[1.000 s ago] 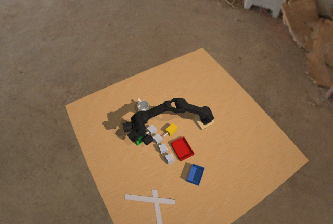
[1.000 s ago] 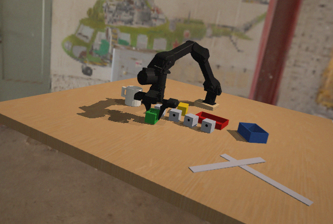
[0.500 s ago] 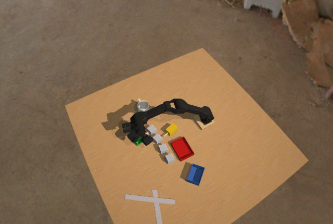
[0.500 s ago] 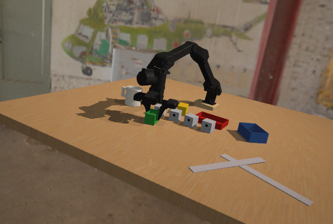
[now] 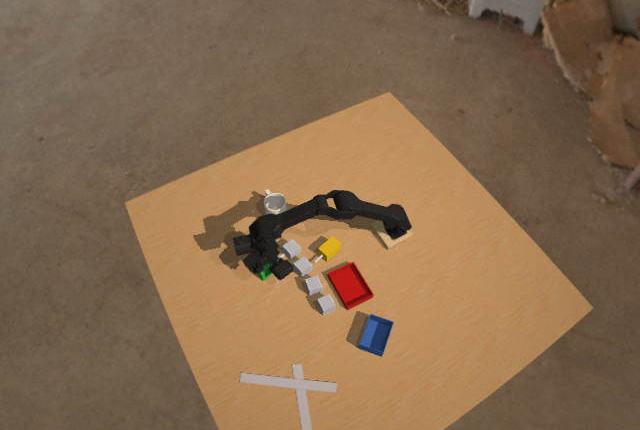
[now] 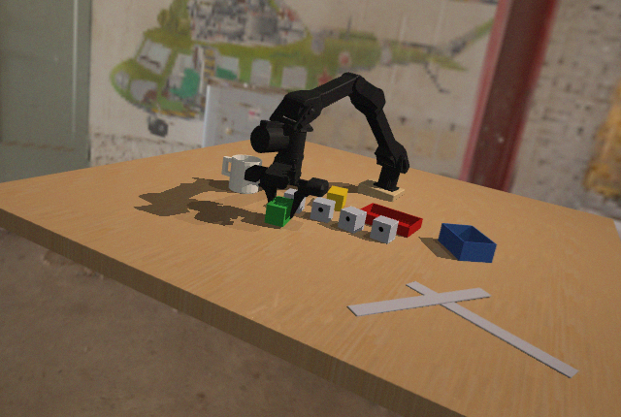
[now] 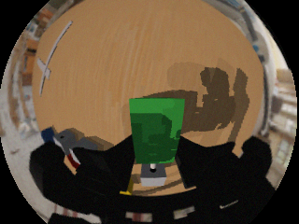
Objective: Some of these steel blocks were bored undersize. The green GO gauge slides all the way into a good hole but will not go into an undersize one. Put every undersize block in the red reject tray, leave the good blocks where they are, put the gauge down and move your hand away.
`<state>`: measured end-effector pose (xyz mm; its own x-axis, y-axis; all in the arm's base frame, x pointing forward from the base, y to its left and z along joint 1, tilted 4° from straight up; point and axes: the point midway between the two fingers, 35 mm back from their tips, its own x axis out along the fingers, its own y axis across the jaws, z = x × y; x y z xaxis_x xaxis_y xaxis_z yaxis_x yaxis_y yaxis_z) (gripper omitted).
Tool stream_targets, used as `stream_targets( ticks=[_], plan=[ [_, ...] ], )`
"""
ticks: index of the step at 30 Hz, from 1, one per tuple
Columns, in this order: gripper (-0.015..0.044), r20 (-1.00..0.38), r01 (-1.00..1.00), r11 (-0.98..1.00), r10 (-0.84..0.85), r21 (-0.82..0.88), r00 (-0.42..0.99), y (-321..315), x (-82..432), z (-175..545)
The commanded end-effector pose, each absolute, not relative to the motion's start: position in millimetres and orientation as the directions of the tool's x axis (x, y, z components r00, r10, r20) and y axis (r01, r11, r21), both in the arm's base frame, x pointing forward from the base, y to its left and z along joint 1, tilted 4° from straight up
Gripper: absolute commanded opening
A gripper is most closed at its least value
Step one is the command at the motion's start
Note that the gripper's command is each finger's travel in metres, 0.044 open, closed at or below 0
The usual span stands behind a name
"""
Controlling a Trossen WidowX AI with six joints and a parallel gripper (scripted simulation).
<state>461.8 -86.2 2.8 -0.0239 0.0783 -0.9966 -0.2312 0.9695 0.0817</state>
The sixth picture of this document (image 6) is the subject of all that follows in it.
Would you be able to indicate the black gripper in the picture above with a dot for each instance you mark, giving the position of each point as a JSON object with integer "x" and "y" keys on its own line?
{"x": 315, "y": 186}

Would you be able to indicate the grey flat bar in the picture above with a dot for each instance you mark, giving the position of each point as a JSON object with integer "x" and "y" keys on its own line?
{"x": 418, "y": 301}
{"x": 503, "y": 334}

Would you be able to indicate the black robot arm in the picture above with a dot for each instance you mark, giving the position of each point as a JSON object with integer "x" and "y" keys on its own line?
{"x": 304, "y": 106}

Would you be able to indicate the blue open-top tray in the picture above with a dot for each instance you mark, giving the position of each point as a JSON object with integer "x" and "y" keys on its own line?
{"x": 466, "y": 243}

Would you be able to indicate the red tray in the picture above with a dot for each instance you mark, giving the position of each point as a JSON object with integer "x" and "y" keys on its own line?
{"x": 408, "y": 224}

